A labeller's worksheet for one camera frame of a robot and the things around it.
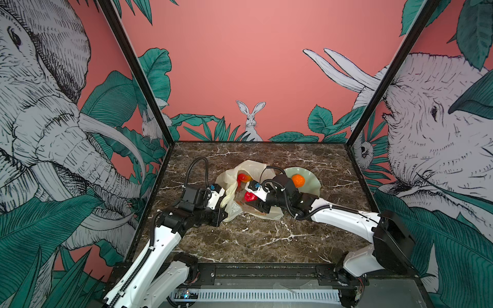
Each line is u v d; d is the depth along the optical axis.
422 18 0.72
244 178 0.99
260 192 0.66
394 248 0.42
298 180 0.97
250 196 0.75
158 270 0.46
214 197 0.69
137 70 0.86
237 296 0.70
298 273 0.75
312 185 0.98
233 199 0.75
